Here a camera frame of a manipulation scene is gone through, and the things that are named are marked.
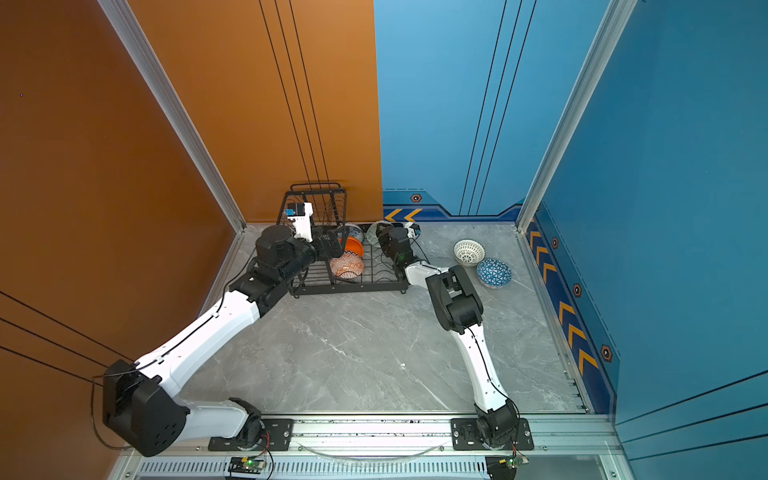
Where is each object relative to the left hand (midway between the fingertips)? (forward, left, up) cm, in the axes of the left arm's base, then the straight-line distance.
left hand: (337, 226), depth 75 cm
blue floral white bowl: (+22, 0, -25) cm, 34 cm away
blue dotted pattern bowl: (+7, -49, -29) cm, 58 cm away
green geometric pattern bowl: (+22, -7, -26) cm, 35 cm away
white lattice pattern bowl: (+17, -42, -30) cm, 54 cm away
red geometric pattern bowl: (+9, +1, -29) cm, 30 cm away
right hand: (+21, -8, -21) cm, 31 cm away
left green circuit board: (-47, +19, -34) cm, 61 cm away
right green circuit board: (-46, -43, -32) cm, 70 cm away
